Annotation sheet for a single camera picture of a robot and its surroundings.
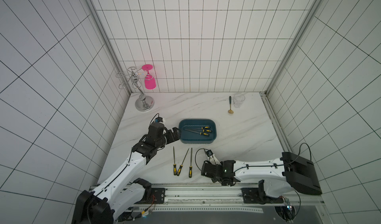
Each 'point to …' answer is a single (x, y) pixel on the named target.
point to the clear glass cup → (238, 98)
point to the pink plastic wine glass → (150, 82)
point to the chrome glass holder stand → (144, 102)
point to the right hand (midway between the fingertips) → (210, 173)
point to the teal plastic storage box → (198, 131)
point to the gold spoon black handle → (230, 111)
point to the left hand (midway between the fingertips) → (174, 135)
